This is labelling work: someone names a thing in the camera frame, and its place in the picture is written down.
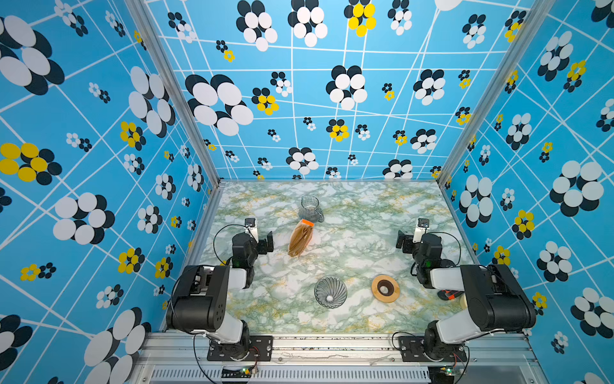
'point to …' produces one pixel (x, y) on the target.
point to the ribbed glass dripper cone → (330, 292)
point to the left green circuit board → (237, 373)
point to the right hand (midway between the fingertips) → (415, 232)
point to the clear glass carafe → (309, 210)
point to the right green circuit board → (448, 370)
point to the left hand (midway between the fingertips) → (260, 231)
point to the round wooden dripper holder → (385, 289)
